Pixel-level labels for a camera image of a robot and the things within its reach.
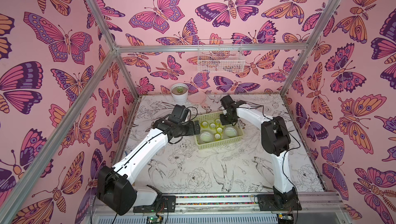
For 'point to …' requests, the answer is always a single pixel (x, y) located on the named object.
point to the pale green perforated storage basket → (219, 139)
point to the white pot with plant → (179, 91)
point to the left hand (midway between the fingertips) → (195, 127)
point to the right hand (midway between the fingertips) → (221, 122)
